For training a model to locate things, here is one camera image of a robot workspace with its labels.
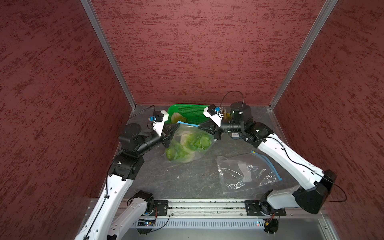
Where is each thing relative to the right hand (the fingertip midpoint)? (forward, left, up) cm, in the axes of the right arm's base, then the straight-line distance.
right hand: (200, 128), depth 66 cm
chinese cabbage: (+28, +16, -24) cm, 41 cm away
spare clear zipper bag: (-10, -25, -30) cm, 40 cm away
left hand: (-2, +10, +4) cm, 11 cm away
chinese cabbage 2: (-3, +2, -6) cm, 7 cm away
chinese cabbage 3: (-5, +12, -14) cm, 19 cm away
